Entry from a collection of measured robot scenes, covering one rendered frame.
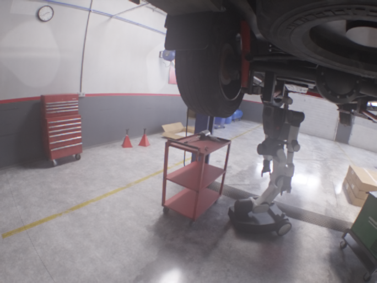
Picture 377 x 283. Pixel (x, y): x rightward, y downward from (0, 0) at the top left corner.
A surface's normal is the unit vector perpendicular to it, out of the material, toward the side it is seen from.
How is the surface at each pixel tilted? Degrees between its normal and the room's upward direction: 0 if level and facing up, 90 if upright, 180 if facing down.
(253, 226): 90
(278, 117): 90
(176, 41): 87
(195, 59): 98
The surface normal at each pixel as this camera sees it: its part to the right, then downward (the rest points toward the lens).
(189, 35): -0.54, 0.11
